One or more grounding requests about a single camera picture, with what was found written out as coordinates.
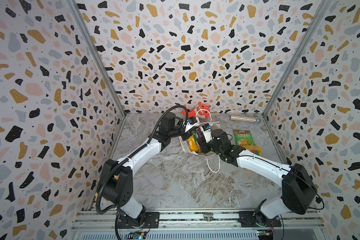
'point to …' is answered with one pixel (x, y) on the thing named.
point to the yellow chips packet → (254, 149)
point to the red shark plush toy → (201, 109)
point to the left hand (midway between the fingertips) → (197, 123)
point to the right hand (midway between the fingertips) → (198, 137)
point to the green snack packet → (243, 137)
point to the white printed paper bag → (184, 142)
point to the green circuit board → (136, 235)
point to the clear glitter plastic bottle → (245, 118)
